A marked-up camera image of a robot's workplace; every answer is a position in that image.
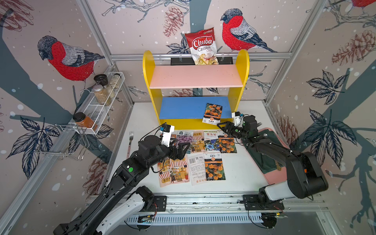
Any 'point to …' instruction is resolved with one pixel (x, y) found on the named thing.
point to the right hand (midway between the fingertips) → (218, 125)
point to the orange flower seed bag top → (226, 144)
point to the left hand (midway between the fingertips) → (185, 139)
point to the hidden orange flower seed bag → (213, 166)
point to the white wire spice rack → (92, 109)
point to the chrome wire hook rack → (72, 141)
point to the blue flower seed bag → (211, 140)
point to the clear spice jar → (115, 81)
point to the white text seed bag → (197, 166)
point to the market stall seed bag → (198, 141)
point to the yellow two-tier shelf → (180, 91)
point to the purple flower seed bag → (184, 136)
